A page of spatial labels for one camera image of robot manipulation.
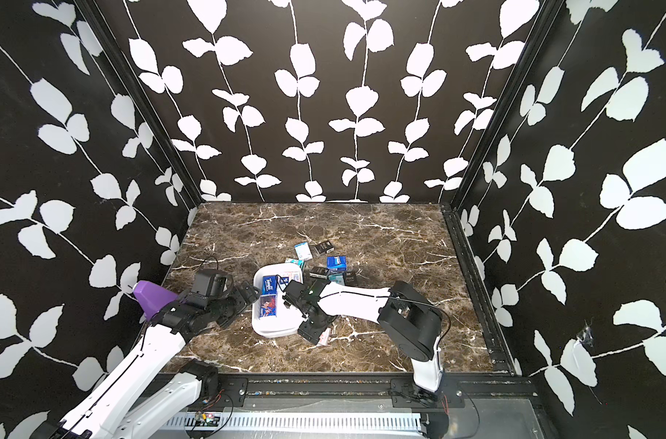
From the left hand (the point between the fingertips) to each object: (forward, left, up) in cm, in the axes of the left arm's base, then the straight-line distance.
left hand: (255, 295), depth 80 cm
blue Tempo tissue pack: (+8, -1, -10) cm, 13 cm away
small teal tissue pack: (+17, -9, -9) cm, 22 cm away
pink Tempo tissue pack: (+11, -9, -7) cm, 16 cm away
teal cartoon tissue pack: (+10, -25, -10) cm, 28 cm away
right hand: (-6, -17, -10) cm, 21 cm away
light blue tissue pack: (+22, -13, -9) cm, 27 cm away
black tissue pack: (+24, -20, -10) cm, 33 cm away
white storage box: (-3, -3, -10) cm, 11 cm away
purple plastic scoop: (-2, +27, +5) cm, 27 cm away
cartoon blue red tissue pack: (+1, -2, -10) cm, 10 cm away
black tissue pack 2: (+12, -19, -9) cm, 24 cm away
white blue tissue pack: (-12, -20, -4) cm, 24 cm away
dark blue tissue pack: (+16, -25, -9) cm, 31 cm away
